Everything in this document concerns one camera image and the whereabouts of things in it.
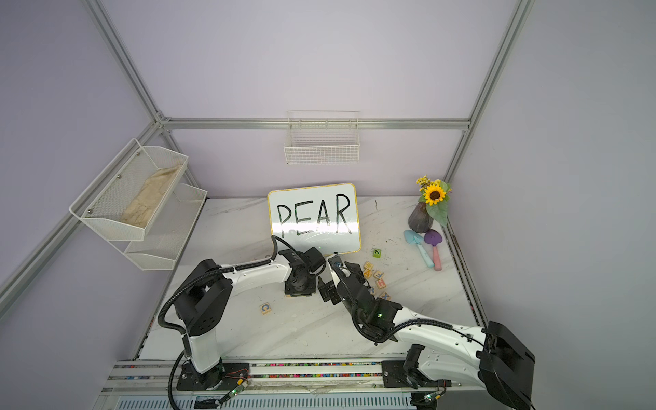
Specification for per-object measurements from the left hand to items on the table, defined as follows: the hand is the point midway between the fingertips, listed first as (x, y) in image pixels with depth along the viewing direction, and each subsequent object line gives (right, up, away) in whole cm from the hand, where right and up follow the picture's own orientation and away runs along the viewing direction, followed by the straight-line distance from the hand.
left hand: (305, 294), depth 89 cm
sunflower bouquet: (+47, +36, +1) cm, 59 cm away
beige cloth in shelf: (-50, +32, -11) cm, 60 cm away
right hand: (+9, +10, -11) cm, 17 cm away
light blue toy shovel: (+44, +19, +15) cm, 50 cm away
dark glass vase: (+47, +26, +18) cm, 57 cm away
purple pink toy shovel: (+52, +19, +15) cm, 57 cm away
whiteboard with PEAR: (+6, +28, +9) cm, 30 cm away
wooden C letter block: (-13, -4, -3) cm, 14 cm away
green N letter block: (+27, +13, +11) cm, 32 cm away
